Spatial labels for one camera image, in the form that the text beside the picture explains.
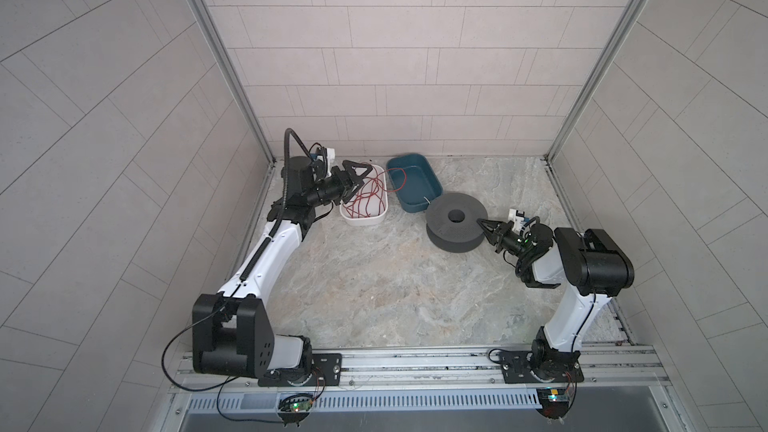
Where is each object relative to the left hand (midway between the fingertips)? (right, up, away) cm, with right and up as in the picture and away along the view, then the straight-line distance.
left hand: (373, 172), depth 74 cm
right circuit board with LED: (+42, -53, -6) cm, 68 cm away
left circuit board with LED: (-16, -52, -10) cm, 56 cm away
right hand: (+31, -15, +16) cm, 38 cm away
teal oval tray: (+12, -2, +38) cm, 40 cm away
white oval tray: (-2, -12, +28) cm, 30 cm away
